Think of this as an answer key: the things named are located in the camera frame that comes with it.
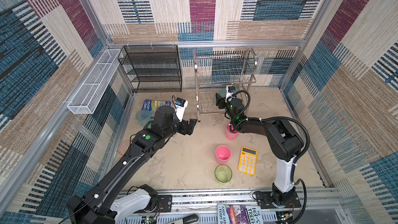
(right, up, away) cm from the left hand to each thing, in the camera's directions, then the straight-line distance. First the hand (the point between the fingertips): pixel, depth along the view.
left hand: (189, 115), depth 72 cm
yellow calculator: (+31, -25, +13) cm, 42 cm away
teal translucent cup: (+18, +12, +18) cm, 28 cm away
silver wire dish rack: (+14, +28, +43) cm, 53 cm away
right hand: (+18, +11, +22) cm, 31 cm away
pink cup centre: (+18, -23, +15) cm, 32 cm away
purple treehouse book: (+22, -43, -3) cm, 49 cm away
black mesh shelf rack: (-28, +30, +37) cm, 55 cm away
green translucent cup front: (+17, -30, +8) cm, 35 cm away
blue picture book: (-29, +4, +38) cm, 48 cm away
